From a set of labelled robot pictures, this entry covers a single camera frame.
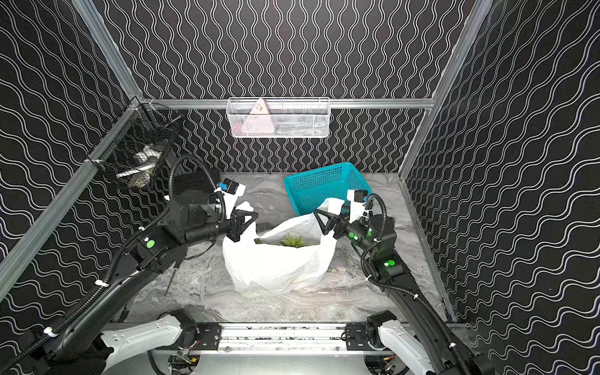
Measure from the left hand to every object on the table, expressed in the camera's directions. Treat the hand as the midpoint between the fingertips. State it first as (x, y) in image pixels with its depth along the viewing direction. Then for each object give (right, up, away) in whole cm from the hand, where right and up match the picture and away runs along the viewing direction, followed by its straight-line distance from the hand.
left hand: (256, 210), depth 63 cm
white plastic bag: (+10, -14, +6) cm, 18 cm away
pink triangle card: (-4, +33, +27) cm, 43 cm away
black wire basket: (-53, +21, +29) cm, 64 cm away
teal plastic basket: (+16, +8, +50) cm, 53 cm away
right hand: (+19, +1, +8) cm, 21 cm away
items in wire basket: (-40, +10, +12) cm, 43 cm away
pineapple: (+10, -10, +7) cm, 16 cm away
